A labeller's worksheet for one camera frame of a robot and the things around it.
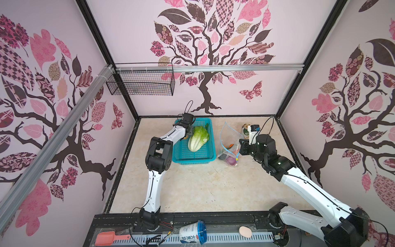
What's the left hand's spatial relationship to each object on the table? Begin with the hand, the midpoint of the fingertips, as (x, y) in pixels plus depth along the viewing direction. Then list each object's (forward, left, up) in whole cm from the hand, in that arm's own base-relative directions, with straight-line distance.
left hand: (184, 130), depth 106 cm
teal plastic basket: (-16, -15, -6) cm, 23 cm away
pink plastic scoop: (-62, +32, -2) cm, 70 cm away
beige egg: (-60, -32, -1) cm, 68 cm away
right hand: (-22, -32, +21) cm, 44 cm away
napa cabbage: (-7, -11, +4) cm, 14 cm away
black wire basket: (+18, +25, +29) cm, 43 cm away
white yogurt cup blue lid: (-61, -8, +4) cm, 62 cm away
